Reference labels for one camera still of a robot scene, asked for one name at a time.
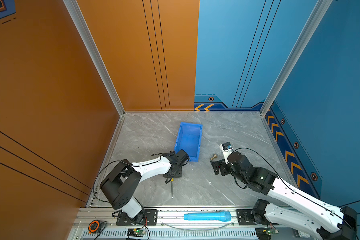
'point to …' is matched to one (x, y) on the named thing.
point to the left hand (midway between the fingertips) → (177, 172)
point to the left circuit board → (136, 232)
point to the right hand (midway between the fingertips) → (216, 159)
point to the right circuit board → (264, 233)
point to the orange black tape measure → (93, 226)
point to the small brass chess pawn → (214, 155)
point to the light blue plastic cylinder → (218, 216)
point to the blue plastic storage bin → (189, 138)
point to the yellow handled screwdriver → (172, 180)
